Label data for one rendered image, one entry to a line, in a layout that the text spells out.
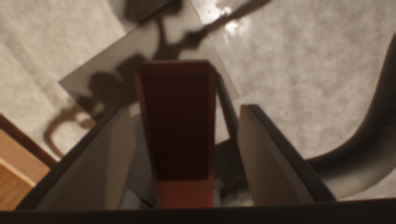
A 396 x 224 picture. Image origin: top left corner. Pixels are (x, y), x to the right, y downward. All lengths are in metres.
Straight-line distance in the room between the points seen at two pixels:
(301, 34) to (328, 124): 0.32
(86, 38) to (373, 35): 0.74
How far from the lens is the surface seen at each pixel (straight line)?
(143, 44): 0.54
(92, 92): 0.64
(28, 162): 0.81
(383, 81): 0.21
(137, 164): 0.25
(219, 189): 0.16
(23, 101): 0.77
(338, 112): 0.77
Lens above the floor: 0.53
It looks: 60 degrees down
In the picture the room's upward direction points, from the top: 177 degrees clockwise
